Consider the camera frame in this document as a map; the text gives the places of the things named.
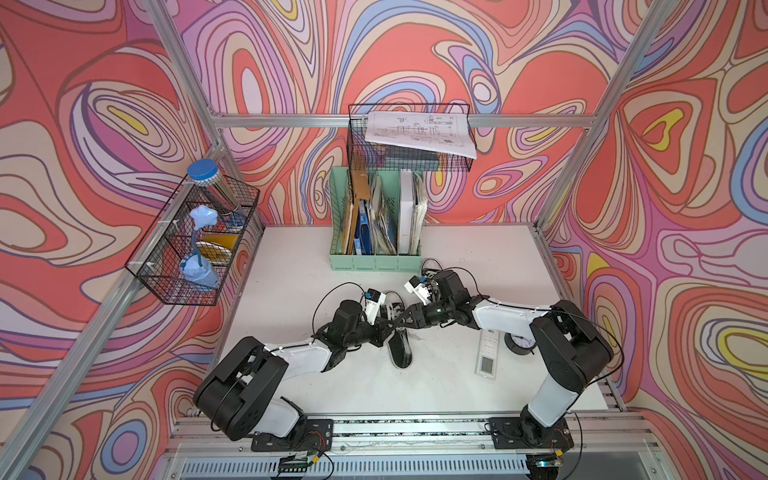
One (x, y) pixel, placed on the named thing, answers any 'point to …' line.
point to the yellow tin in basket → (217, 246)
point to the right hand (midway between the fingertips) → (401, 329)
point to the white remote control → (488, 354)
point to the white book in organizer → (405, 210)
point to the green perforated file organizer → (375, 220)
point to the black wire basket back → (371, 156)
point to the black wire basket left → (189, 251)
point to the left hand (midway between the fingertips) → (398, 326)
